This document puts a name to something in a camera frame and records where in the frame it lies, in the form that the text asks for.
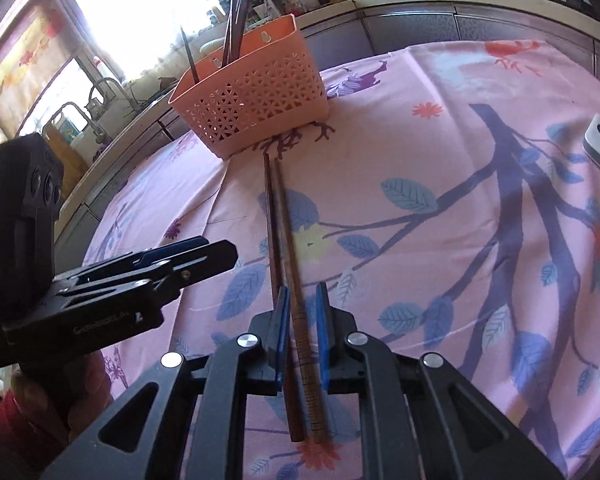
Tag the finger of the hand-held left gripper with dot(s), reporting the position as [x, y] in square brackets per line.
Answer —
[205, 260]
[175, 249]

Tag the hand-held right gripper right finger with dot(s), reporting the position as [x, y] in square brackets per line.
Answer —
[322, 330]

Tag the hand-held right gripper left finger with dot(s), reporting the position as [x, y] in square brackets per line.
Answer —
[282, 330]

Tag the light brown patterned chopstick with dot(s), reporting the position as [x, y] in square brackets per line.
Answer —
[292, 260]

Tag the dark brown single chopstick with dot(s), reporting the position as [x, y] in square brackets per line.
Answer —
[275, 240]

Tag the orange plastic basket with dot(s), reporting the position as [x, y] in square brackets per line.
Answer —
[250, 105]

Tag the person's left hand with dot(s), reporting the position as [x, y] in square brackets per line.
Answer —
[45, 395]

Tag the wooden cutting board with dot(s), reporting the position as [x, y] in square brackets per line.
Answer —
[67, 157]

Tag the green carton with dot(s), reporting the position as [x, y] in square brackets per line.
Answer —
[69, 127]

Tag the curved steel faucet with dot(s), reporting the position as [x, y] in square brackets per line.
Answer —
[112, 85]
[77, 107]

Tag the printed window blind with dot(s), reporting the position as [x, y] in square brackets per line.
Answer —
[20, 65]

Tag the pink floral tablecloth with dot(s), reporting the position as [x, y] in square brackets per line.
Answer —
[430, 160]

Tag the grey kitchen cabinets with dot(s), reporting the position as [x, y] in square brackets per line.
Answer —
[405, 25]

